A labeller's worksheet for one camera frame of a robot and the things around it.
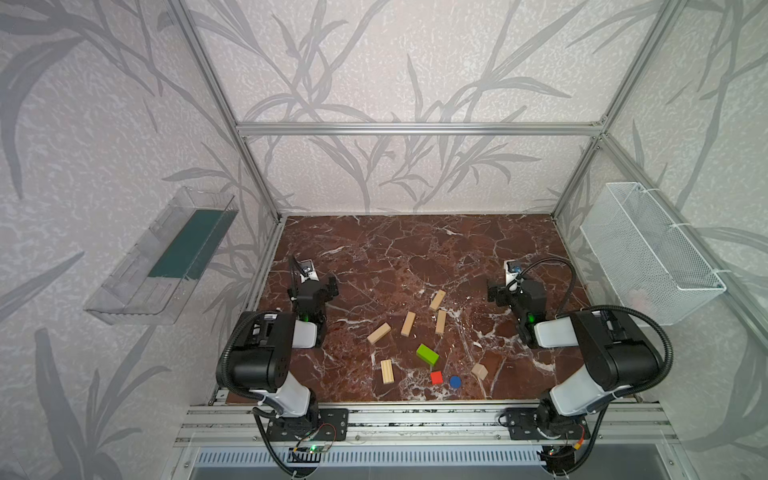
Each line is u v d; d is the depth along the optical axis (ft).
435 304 3.14
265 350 1.53
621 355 1.49
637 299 2.41
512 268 2.69
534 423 2.41
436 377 2.67
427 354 2.75
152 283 2.08
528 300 2.37
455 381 2.65
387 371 2.68
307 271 2.61
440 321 2.99
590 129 3.08
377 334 2.92
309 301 2.31
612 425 2.47
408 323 2.99
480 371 2.67
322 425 2.37
